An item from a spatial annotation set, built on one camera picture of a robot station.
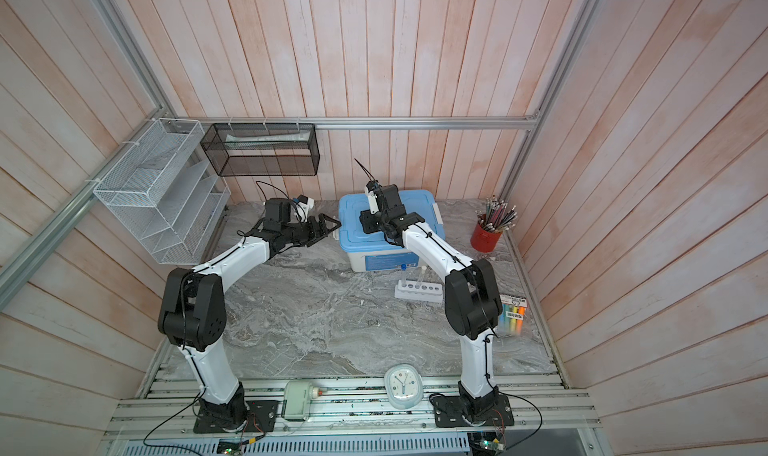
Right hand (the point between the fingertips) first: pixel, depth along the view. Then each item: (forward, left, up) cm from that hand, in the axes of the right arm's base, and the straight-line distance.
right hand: (365, 215), depth 93 cm
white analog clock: (-46, -12, -16) cm, 50 cm away
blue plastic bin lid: (-7, +4, -1) cm, 8 cm away
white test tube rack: (-18, -17, -15) cm, 29 cm away
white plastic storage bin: (-10, -5, -11) cm, 16 cm away
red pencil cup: (0, -41, -12) cm, 42 cm away
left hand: (-6, +9, -1) cm, 11 cm away
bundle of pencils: (+5, -45, -5) cm, 45 cm away
